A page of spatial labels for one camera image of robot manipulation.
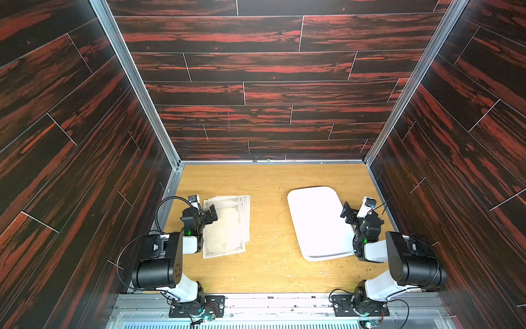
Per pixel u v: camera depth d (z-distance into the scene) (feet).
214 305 2.41
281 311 2.41
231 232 3.04
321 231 2.80
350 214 2.70
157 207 3.34
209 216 2.81
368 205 2.53
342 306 2.40
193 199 2.67
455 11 2.18
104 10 2.18
